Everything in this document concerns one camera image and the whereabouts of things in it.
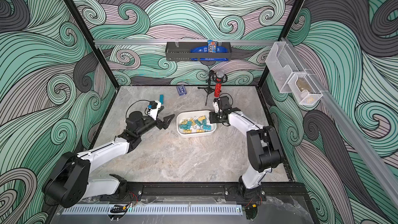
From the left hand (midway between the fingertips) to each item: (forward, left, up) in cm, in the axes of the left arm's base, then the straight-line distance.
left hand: (169, 109), depth 81 cm
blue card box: (+33, -3, -20) cm, 38 cm away
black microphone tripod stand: (+27, -24, 0) cm, 36 cm away
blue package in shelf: (+35, -19, +15) cm, 43 cm away
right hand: (+4, -27, -14) cm, 31 cm away
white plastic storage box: (+3, -14, -20) cm, 24 cm away
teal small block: (+24, +11, -20) cm, 33 cm away
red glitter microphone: (+22, -29, +6) cm, 37 cm away
